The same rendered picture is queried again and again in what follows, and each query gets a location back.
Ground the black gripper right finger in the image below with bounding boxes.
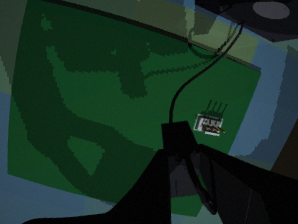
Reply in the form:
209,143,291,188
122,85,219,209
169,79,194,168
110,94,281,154
198,144,298,224

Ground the black computer fan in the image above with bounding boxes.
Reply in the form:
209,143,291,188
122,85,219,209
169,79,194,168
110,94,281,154
194,0,298,43

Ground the green circuit board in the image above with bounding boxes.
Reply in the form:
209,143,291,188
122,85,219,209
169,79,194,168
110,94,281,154
7,0,261,204

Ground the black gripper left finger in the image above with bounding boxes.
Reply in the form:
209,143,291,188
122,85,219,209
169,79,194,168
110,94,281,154
23,149,172,224

